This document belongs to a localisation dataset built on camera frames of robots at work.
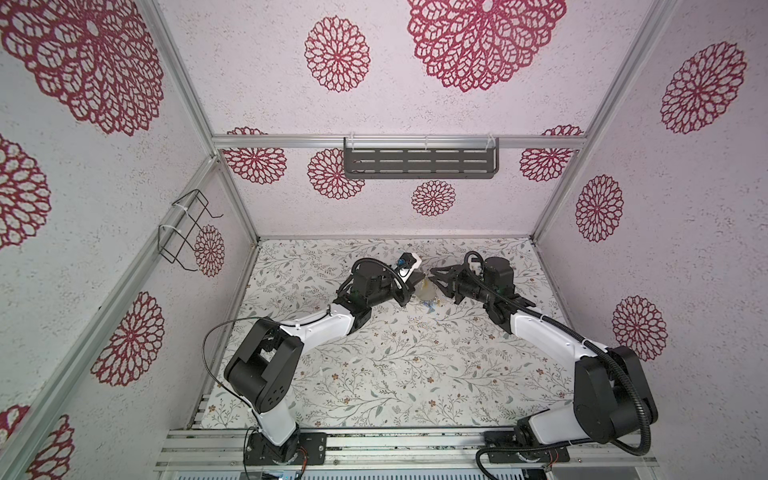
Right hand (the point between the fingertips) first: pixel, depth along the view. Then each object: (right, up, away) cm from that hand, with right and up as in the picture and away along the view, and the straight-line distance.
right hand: (430, 267), depth 80 cm
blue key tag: (+3, -13, +20) cm, 24 cm away
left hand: (-2, -3, +3) cm, 5 cm away
